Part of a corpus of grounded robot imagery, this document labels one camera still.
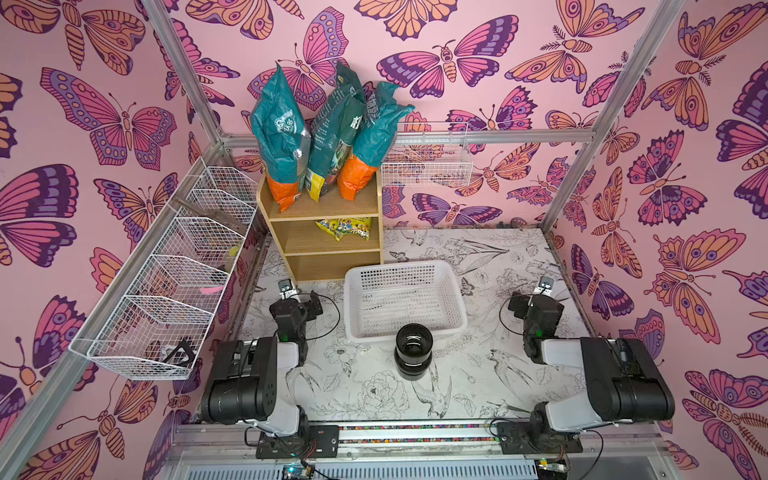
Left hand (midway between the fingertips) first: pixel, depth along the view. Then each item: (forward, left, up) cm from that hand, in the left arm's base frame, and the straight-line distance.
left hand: (304, 291), depth 94 cm
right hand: (-1, -71, +1) cm, 71 cm away
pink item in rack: (-12, +16, +18) cm, 27 cm away
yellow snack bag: (+16, -16, +14) cm, 26 cm away
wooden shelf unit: (+14, -4, +9) cm, 17 cm away
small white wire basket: (+41, -41, +19) cm, 61 cm away
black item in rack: (-27, +15, +18) cm, 36 cm away
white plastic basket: (+2, -24, -6) cm, 25 cm away
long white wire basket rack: (-21, +24, +20) cm, 37 cm away
